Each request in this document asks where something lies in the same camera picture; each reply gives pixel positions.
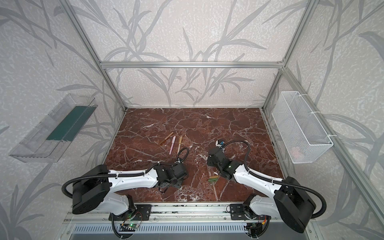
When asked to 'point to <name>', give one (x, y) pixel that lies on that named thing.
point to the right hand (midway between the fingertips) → (210, 151)
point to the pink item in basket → (295, 152)
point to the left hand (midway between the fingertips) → (181, 177)
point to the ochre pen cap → (214, 177)
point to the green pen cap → (213, 180)
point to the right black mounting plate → (237, 212)
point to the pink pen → (174, 139)
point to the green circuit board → (128, 227)
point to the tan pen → (179, 144)
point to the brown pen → (166, 138)
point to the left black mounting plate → (141, 212)
